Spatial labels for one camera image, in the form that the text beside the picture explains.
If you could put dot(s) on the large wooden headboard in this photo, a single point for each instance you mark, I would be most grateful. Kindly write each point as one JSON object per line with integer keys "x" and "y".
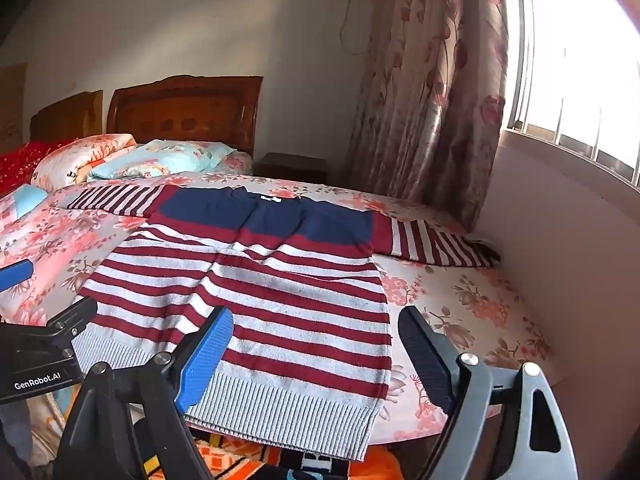
{"x": 190, "y": 110}

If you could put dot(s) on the pink floral bed sheet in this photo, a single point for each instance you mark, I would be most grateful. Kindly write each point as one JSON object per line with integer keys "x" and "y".
{"x": 475, "y": 300}

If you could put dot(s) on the brown cardboard board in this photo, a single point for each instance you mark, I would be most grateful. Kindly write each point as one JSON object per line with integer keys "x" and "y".
{"x": 12, "y": 110}

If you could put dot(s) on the dark cloth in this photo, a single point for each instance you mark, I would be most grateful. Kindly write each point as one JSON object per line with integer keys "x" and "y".
{"x": 15, "y": 435}

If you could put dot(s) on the orange patterned blanket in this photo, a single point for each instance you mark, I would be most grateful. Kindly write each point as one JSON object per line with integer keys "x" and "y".
{"x": 380, "y": 467}

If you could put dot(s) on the barred window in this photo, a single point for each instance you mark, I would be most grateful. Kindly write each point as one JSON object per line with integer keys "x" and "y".
{"x": 575, "y": 85}

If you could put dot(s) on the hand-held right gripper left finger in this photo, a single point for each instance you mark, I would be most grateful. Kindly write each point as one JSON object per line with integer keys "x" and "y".
{"x": 207, "y": 355}

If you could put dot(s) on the dark wooden nightstand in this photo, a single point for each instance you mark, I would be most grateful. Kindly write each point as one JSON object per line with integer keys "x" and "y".
{"x": 290, "y": 167}

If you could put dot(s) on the small wooden headboard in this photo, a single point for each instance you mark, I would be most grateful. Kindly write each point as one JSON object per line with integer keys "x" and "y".
{"x": 60, "y": 115}

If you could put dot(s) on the folded orange floral quilt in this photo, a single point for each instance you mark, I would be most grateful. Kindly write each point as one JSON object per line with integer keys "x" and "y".
{"x": 75, "y": 160}

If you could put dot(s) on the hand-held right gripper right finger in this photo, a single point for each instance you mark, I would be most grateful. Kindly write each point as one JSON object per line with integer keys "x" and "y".
{"x": 425, "y": 360}

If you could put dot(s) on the light blue floral pillow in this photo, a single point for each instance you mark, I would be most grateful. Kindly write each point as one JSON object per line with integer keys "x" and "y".
{"x": 165, "y": 157}

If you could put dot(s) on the red blanket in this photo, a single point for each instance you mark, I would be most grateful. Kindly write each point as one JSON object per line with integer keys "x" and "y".
{"x": 20, "y": 165}

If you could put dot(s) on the pink floral curtain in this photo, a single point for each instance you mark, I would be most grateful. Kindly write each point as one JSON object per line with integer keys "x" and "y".
{"x": 425, "y": 110}

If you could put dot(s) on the small light blue pillow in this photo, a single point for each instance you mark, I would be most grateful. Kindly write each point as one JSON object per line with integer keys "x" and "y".
{"x": 27, "y": 200}

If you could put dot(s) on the red white striped sweater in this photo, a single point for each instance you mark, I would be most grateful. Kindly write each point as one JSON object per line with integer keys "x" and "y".
{"x": 280, "y": 300}

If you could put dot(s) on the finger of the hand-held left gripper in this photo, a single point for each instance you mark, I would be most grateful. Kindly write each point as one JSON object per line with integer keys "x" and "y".
{"x": 15, "y": 275}

